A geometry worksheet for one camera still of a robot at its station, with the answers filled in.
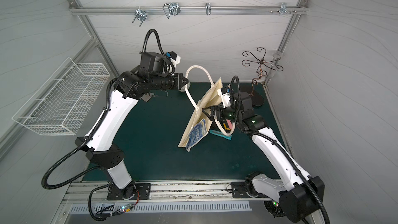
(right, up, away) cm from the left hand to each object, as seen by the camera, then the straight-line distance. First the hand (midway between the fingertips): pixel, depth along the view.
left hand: (188, 81), depth 64 cm
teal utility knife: (+16, -29, +28) cm, 43 cm away
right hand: (+9, -12, +8) cm, 17 cm away
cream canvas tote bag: (+6, -4, +35) cm, 36 cm away
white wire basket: (-58, -10, +5) cm, 59 cm away
